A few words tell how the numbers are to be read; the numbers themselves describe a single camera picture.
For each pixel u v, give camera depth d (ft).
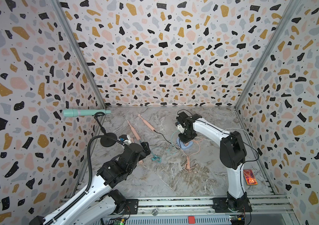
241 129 3.62
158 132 3.41
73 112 2.28
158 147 3.17
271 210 2.44
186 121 2.32
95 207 1.82
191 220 2.35
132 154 1.69
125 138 2.10
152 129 3.46
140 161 2.90
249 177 2.74
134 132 3.39
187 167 2.86
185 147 3.11
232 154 1.74
